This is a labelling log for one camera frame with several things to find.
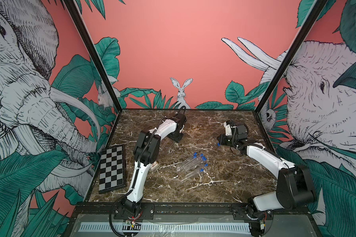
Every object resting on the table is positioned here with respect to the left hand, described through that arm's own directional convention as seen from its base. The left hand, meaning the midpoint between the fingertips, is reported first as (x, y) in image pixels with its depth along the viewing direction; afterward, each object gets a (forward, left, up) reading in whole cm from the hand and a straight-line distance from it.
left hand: (176, 136), depth 102 cm
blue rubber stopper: (-17, -24, +16) cm, 33 cm away
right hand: (-8, -25, +11) cm, 29 cm away
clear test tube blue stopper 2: (-14, -12, -2) cm, 19 cm away
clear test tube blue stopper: (-7, +3, -1) cm, 8 cm away
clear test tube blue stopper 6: (-27, -9, -1) cm, 29 cm away
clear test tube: (-4, +8, -2) cm, 9 cm away
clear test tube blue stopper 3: (-15, -16, -1) cm, 22 cm away
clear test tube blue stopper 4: (-17, -17, -2) cm, 24 cm away
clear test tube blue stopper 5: (-25, -11, -2) cm, 27 cm away
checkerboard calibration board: (-23, +38, +1) cm, 45 cm away
